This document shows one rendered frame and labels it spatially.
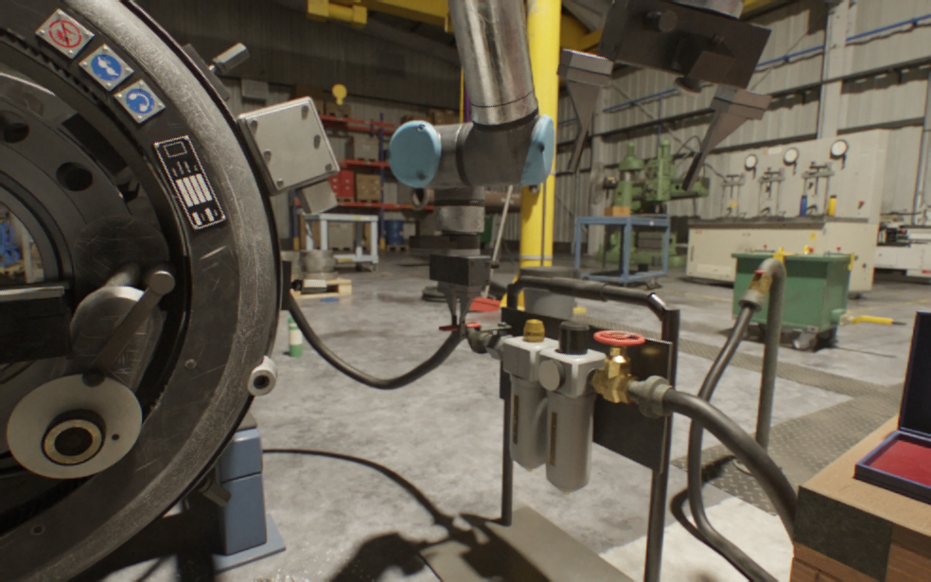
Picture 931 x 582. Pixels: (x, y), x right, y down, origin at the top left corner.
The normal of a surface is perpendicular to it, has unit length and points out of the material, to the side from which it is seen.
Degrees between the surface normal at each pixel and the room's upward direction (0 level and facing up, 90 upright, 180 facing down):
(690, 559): 0
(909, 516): 0
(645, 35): 114
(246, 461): 90
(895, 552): 90
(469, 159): 103
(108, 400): 90
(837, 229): 90
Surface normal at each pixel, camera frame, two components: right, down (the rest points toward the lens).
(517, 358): -0.82, 0.06
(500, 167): -0.32, 0.68
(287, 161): 0.57, 0.11
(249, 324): 0.77, 0.14
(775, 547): 0.01, -0.99
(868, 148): -0.95, 0.03
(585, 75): 0.11, 0.51
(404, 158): -0.47, 0.11
